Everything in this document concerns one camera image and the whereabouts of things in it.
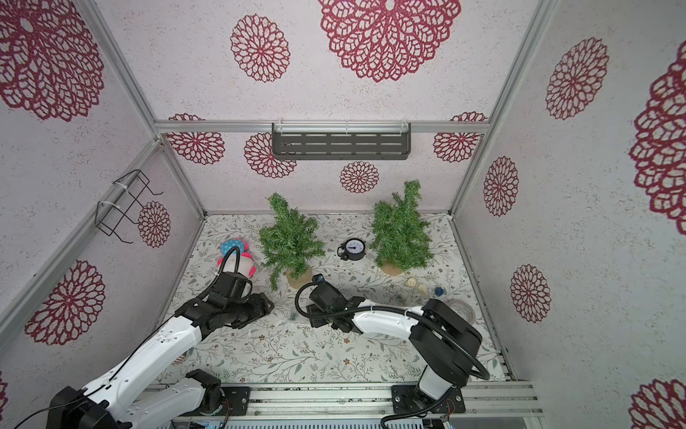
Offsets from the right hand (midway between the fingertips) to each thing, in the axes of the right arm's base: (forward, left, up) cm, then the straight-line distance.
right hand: (311, 308), depth 87 cm
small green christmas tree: (+9, +5, +23) cm, 25 cm away
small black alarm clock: (+27, -13, -3) cm, 30 cm away
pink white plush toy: (+15, +30, +3) cm, 34 cm away
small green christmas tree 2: (+17, -29, +15) cm, 36 cm away
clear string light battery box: (-1, +7, -4) cm, 8 cm away
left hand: (-3, +12, +4) cm, 13 cm away
